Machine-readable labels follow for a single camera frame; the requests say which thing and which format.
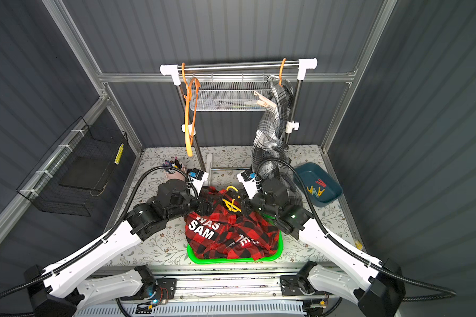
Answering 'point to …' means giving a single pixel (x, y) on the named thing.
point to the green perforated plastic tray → (211, 260)
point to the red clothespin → (321, 183)
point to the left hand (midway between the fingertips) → (216, 198)
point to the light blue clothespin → (314, 191)
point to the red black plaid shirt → (227, 232)
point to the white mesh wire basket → (231, 96)
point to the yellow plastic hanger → (231, 205)
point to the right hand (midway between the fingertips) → (236, 192)
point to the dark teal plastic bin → (311, 172)
